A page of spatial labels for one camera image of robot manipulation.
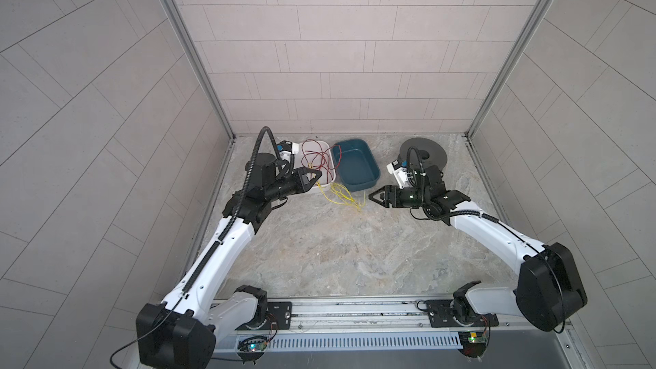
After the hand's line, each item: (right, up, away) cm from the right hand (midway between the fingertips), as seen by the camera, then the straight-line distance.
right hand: (374, 198), depth 79 cm
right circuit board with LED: (+25, -37, -11) cm, 46 cm away
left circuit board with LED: (-33, -35, -14) cm, 50 cm away
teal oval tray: (-4, +10, +27) cm, 29 cm away
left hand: (-15, +9, -9) cm, 19 cm away
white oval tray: (-18, +4, +22) cm, 28 cm away
